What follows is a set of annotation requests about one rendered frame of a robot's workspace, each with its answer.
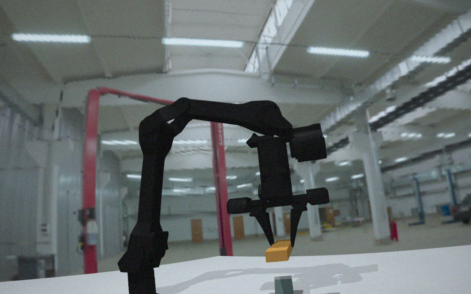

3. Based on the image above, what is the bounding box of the tan rectangular block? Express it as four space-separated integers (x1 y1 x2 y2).
265 239 293 262

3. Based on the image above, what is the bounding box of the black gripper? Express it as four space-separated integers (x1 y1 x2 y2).
226 163 330 247

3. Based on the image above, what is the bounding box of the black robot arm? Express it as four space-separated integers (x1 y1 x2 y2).
118 97 327 294

